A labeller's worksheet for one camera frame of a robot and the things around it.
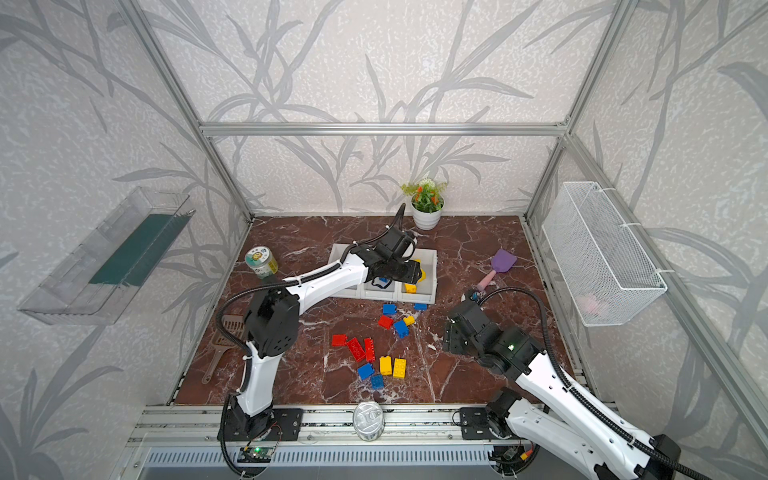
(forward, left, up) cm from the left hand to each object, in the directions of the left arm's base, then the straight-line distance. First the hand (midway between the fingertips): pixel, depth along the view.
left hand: (421, 265), depth 90 cm
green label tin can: (+4, +52, -5) cm, 53 cm away
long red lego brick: (-23, +19, -10) cm, 31 cm away
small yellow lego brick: (-13, +3, -11) cm, 18 cm away
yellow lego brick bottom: (-3, -1, -1) cm, 4 cm away
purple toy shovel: (+10, -30, -12) cm, 34 cm away
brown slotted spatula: (-14, +58, -13) cm, 61 cm away
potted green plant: (+26, -3, +2) cm, 26 cm away
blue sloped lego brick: (-16, +6, -10) cm, 20 cm away
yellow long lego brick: (-28, +6, -11) cm, 30 cm away
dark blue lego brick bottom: (-31, +12, -10) cm, 35 cm away
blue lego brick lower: (-28, +15, -11) cm, 34 cm away
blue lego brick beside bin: (-9, +10, -12) cm, 18 cm away
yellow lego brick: (-3, +3, -9) cm, 10 cm away
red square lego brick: (-13, +11, -12) cm, 21 cm away
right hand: (-20, -8, +2) cm, 22 cm away
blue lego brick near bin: (-14, +10, +14) cm, 22 cm away
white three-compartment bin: (-2, -2, -13) cm, 13 cm away
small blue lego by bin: (-9, 0, -11) cm, 14 cm away
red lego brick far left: (-20, +24, -11) cm, 33 cm away
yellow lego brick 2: (-27, +10, -10) cm, 30 cm away
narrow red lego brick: (-22, +15, -10) cm, 29 cm away
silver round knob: (-40, +13, -6) cm, 43 cm away
